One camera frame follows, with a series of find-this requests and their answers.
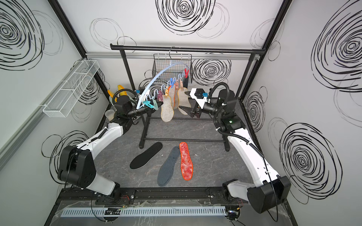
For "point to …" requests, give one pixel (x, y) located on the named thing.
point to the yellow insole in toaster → (120, 87)
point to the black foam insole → (144, 157)
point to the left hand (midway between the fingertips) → (161, 103)
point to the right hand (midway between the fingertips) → (184, 99)
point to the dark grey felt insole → (166, 171)
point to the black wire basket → (162, 60)
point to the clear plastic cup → (110, 114)
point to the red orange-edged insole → (186, 162)
